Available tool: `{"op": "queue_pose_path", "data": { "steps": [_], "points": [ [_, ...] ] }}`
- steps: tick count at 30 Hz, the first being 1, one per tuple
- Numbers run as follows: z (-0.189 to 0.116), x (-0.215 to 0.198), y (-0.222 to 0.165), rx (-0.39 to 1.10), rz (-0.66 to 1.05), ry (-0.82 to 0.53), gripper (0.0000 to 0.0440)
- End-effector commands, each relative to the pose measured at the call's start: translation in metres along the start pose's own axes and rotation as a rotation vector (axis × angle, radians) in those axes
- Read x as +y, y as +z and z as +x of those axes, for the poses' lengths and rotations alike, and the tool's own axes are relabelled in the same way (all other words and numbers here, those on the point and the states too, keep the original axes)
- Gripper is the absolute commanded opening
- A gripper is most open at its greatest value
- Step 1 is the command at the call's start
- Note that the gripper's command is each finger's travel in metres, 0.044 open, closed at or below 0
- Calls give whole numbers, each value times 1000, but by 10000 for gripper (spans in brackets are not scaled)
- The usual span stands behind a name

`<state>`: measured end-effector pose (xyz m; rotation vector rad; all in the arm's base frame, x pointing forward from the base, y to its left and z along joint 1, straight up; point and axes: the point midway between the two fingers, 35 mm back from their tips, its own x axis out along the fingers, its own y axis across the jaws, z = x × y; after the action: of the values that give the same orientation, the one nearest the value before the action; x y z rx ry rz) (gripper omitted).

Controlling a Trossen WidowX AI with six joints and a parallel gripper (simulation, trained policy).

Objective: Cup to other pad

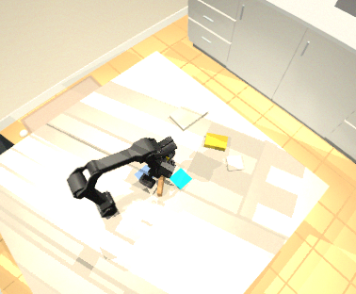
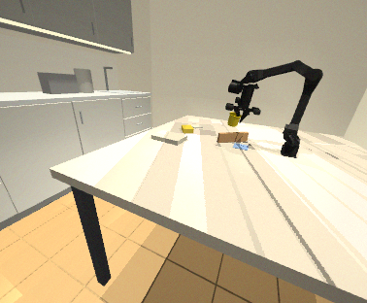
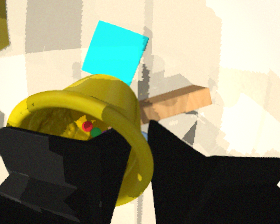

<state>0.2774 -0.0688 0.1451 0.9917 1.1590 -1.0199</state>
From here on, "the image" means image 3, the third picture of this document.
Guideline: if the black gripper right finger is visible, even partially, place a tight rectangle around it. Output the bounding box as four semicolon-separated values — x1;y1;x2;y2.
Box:
147;120;280;224

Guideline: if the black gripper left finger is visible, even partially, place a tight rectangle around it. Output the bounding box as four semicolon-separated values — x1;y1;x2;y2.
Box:
0;127;132;224

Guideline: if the yellow cup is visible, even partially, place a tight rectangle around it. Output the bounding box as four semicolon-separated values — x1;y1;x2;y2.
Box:
6;73;153;206

